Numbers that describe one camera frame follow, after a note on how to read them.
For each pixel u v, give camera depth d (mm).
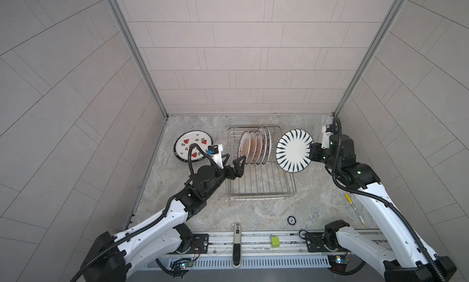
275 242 711
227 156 740
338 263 681
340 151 500
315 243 712
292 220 771
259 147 856
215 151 619
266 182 867
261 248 707
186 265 646
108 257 377
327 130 640
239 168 643
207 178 536
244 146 980
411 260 369
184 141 1016
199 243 708
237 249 658
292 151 817
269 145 822
